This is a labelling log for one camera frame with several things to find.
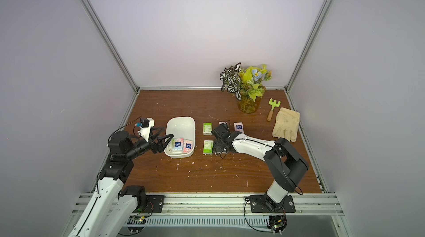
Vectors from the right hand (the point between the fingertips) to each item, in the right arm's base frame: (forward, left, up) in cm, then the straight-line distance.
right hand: (221, 142), depth 90 cm
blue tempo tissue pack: (-2, +24, 0) cm, 24 cm away
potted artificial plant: (+28, -14, +19) cm, 36 cm away
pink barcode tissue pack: (-3, +18, +1) cm, 19 cm away
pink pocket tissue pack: (+11, -10, -1) cm, 15 cm away
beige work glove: (+15, -40, -4) cm, 43 cm away
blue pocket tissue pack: (+14, +1, -1) cm, 14 cm away
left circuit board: (-37, +37, -5) cm, 53 cm away
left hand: (-5, +23, +20) cm, 31 cm away
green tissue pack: (-2, +8, 0) cm, 8 cm away
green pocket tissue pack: (+9, +9, -1) cm, 13 cm away
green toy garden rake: (+30, -34, -3) cm, 46 cm away
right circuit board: (-35, -25, -5) cm, 43 cm away
